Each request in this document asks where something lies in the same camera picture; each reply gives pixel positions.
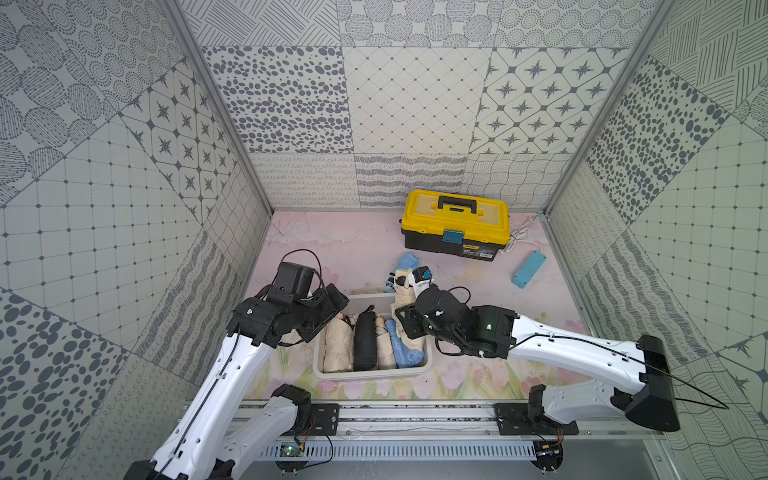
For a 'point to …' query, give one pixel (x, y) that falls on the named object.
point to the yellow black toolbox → (455, 223)
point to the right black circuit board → (549, 455)
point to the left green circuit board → (291, 449)
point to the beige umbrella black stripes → (385, 359)
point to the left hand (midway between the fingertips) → (338, 304)
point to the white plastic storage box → (409, 371)
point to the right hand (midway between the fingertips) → (403, 314)
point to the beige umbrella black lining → (405, 296)
